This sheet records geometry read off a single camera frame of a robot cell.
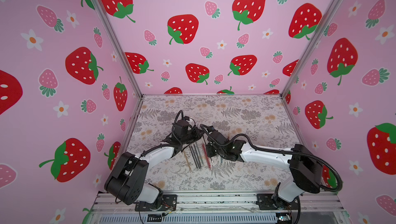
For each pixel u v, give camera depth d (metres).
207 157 0.87
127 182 0.43
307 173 0.44
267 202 0.74
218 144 0.62
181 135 0.69
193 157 0.90
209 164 0.86
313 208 0.73
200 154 0.90
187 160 0.88
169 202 0.75
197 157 0.90
